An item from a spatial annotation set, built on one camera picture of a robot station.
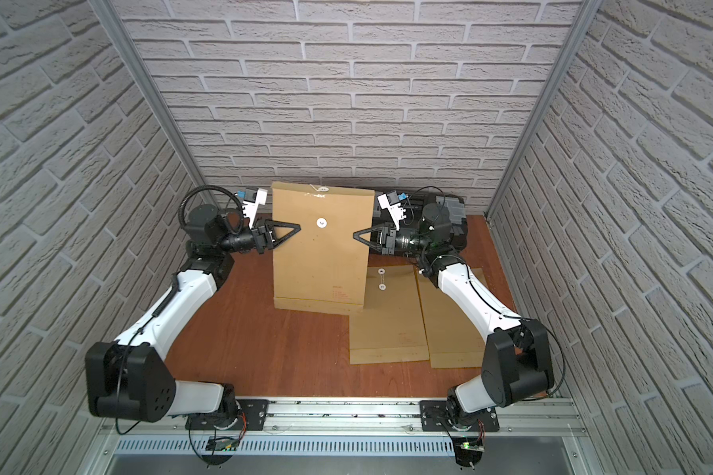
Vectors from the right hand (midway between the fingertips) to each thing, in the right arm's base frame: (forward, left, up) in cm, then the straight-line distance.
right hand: (359, 238), depth 69 cm
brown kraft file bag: (-4, +9, -5) cm, 12 cm away
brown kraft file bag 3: (-14, -27, -33) cm, 45 cm away
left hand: (+2, +13, +3) cm, 13 cm away
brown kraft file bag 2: (-9, -9, -33) cm, 36 cm away
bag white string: (+5, -7, -32) cm, 33 cm away
